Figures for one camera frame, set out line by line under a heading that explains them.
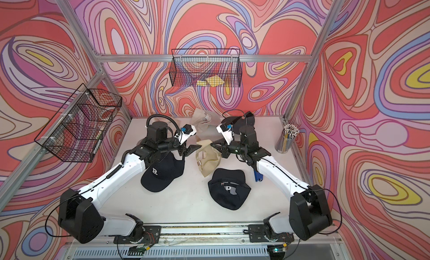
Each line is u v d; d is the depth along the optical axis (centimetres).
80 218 40
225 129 67
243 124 98
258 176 89
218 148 75
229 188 86
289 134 88
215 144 75
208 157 84
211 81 91
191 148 68
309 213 41
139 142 102
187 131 63
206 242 73
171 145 65
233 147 68
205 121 114
